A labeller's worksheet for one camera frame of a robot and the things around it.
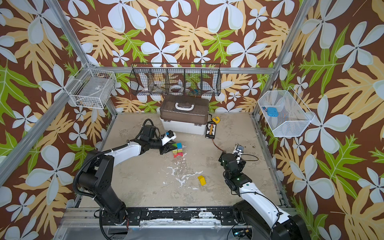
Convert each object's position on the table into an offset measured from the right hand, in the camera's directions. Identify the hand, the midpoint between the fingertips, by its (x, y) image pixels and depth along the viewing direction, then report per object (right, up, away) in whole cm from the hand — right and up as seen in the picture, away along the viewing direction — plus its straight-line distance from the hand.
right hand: (229, 153), depth 85 cm
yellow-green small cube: (-29, +1, +6) cm, 30 cm away
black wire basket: (-17, +47, +13) cm, 52 cm away
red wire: (-5, +3, +16) cm, 17 cm away
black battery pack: (-8, +12, +23) cm, 27 cm away
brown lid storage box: (-26, +23, +10) cm, 37 cm away
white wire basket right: (+32, +21, -8) cm, 39 cm away
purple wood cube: (-30, +2, +4) cm, 30 cm away
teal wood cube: (-29, +4, +3) cm, 30 cm away
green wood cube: (-32, +5, +3) cm, 32 cm away
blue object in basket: (+25, +24, -1) cm, 35 cm away
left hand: (-33, +6, +5) cm, 34 cm away
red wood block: (-29, -2, +9) cm, 31 cm away
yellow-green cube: (-32, 0, +6) cm, 33 cm away
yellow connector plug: (-2, +22, +30) cm, 37 cm away
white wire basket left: (-80, +38, +1) cm, 89 cm away
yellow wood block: (-16, -16, +1) cm, 22 cm away
